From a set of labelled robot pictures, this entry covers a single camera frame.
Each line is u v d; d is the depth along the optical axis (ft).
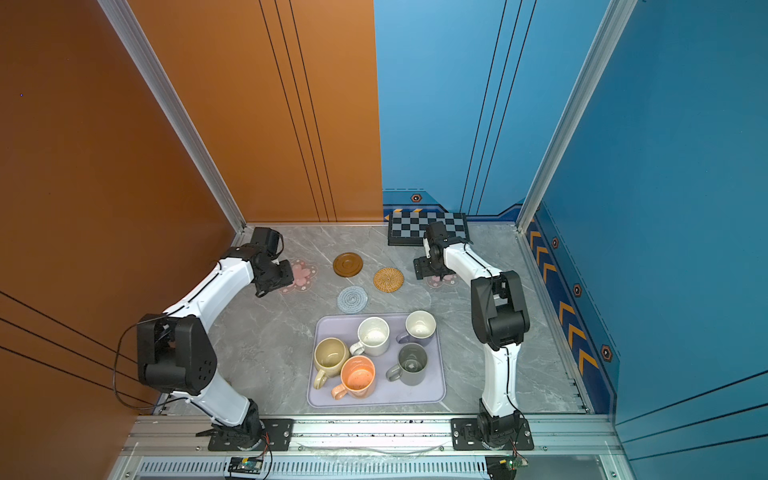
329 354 2.79
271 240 2.41
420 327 2.98
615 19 2.29
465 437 2.38
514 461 2.28
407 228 3.80
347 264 3.56
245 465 2.37
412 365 2.73
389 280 3.38
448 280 3.36
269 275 2.43
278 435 2.41
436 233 2.65
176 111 2.84
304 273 3.45
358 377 2.67
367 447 2.39
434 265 2.80
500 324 1.80
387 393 2.59
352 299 3.23
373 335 2.92
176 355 1.48
